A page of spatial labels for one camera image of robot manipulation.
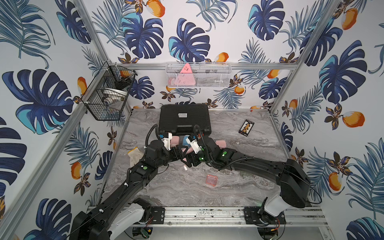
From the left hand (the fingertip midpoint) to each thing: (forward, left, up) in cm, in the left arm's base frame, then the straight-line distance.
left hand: (185, 147), depth 75 cm
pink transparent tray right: (-8, -15, -21) cm, 27 cm away
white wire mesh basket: (+44, -2, +13) cm, 46 cm away
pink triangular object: (+41, +3, +14) cm, 43 cm away
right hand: (-1, 0, -6) cm, 6 cm away
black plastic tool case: (+34, +7, -16) cm, 38 cm away
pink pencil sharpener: (+14, -21, -16) cm, 30 cm away
